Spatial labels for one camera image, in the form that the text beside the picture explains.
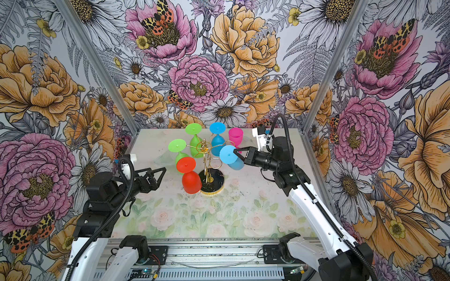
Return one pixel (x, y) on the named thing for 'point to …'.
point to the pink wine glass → (235, 136)
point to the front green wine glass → (178, 145)
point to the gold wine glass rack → (211, 175)
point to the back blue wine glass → (217, 141)
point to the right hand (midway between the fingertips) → (234, 157)
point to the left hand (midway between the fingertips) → (159, 175)
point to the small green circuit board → (146, 271)
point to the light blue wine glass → (227, 156)
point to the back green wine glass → (195, 144)
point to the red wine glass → (191, 182)
